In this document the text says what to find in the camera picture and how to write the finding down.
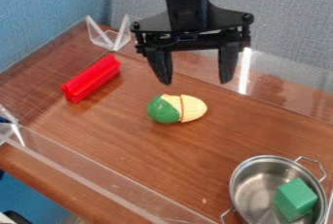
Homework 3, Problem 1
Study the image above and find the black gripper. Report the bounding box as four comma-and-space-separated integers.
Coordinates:
131, 0, 254, 85

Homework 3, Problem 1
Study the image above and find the green and yellow toy corn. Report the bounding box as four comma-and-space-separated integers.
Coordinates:
147, 94, 209, 124

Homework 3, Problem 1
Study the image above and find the green block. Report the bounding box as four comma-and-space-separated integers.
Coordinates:
273, 177, 318, 222

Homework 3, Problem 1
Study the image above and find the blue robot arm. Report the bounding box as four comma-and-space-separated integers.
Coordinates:
131, 0, 254, 85

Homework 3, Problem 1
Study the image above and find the red plastic block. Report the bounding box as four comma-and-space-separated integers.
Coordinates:
62, 55, 120, 103

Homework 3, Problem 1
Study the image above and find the metal pot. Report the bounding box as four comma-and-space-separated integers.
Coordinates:
219, 155, 329, 224

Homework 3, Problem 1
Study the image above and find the clear acrylic back barrier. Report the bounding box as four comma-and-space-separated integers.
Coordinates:
116, 14, 333, 125

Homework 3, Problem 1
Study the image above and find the clear acrylic barrier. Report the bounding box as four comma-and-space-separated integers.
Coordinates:
0, 104, 218, 224
116, 14, 333, 125

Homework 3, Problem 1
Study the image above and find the clear acrylic front barrier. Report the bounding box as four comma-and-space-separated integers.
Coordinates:
0, 104, 218, 224

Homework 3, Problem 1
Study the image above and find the clear acrylic corner bracket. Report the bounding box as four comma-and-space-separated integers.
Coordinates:
86, 16, 131, 52

